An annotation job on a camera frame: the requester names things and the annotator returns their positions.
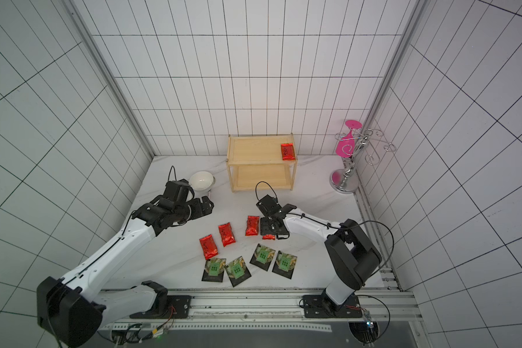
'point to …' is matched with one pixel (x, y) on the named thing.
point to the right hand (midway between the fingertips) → (263, 229)
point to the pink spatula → (346, 147)
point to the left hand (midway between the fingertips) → (201, 212)
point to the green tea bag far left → (214, 270)
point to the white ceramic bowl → (201, 181)
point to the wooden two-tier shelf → (262, 162)
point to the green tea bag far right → (285, 264)
